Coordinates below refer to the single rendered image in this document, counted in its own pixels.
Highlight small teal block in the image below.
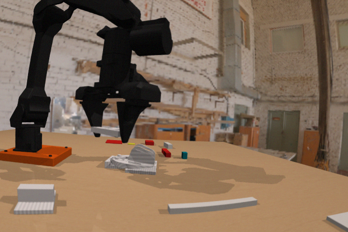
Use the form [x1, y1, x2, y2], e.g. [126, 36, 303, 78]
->
[182, 152, 188, 159]

